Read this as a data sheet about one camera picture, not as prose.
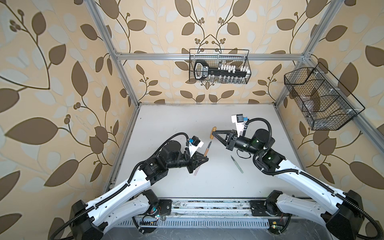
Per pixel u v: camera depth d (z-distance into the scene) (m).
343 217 0.37
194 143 0.59
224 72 0.83
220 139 0.63
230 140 0.57
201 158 0.66
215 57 0.90
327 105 0.72
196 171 0.87
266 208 0.67
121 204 0.45
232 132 0.59
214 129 0.63
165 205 0.76
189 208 0.75
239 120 0.58
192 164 0.59
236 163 0.89
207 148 0.65
